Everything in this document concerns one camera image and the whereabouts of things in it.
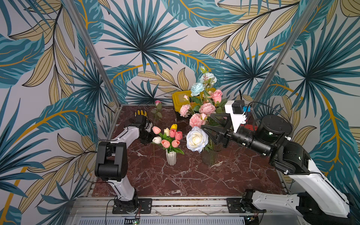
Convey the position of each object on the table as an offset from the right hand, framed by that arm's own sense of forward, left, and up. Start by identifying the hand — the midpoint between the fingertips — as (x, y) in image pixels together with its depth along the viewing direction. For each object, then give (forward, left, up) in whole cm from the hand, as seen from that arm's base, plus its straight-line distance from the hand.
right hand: (207, 120), depth 48 cm
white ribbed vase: (+4, +14, -36) cm, 39 cm away
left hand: (+19, +25, -43) cm, 53 cm away
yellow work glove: (+46, +39, -46) cm, 76 cm away
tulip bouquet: (+5, +14, -21) cm, 26 cm away
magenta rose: (+47, +24, -38) cm, 65 cm away
